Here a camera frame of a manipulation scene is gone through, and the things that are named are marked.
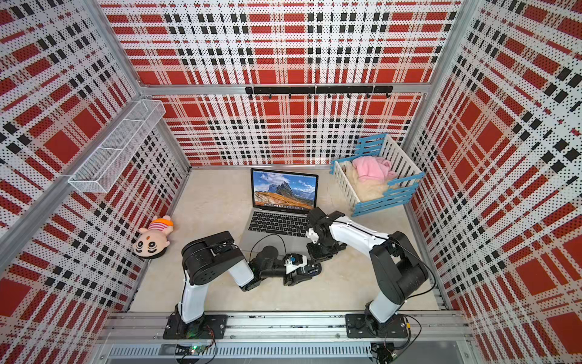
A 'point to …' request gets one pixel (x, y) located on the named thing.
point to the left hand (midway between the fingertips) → (310, 265)
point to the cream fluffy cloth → (366, 189)
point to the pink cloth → (373, 168)
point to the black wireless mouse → (315, 271)
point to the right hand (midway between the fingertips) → (319, 259)
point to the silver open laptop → (280, 202)
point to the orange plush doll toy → (153, 241)
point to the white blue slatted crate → (385, 147)
